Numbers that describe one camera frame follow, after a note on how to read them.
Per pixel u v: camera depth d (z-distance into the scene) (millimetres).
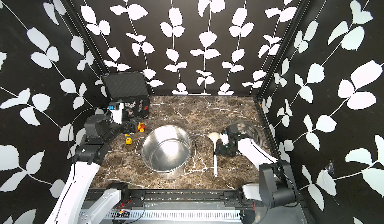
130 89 1097
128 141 926
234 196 715
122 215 716
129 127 636
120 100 1113
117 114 601
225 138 823
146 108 1111
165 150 900
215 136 924
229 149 731
